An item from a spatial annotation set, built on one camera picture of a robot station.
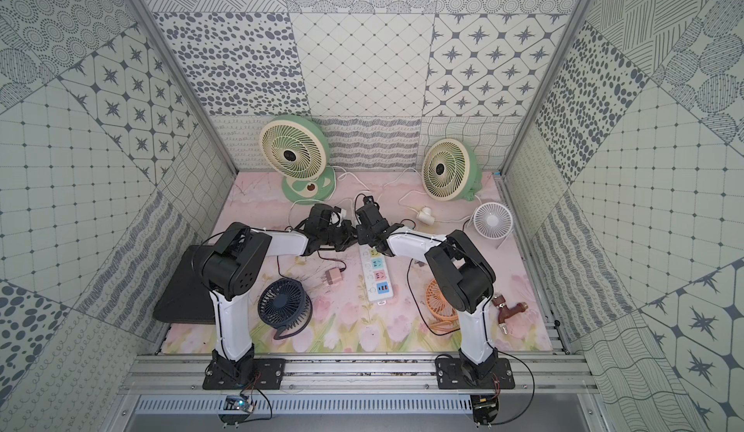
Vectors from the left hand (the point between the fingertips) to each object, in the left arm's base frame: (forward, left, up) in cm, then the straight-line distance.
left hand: (366, 230), depth 97 cm
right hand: (+1, -1, -1) cm, 1 cm away
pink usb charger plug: (-15, +10, -4) cm, 18 cm away
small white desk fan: (+3, -43, +3) cm, 43 cm away
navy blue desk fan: (-27, +20, +4) cm, 34 cm away
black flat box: (-25, +51, 0) cm, 56 cm away
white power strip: (-14, -4, -4) cm, 15 cm away
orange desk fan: (-29, -23, +3) cm, 37 cm away
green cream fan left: (+18, +23, +21) cm, 36 cm away
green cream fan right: (+19, -30, +10) cm, 37 cm away
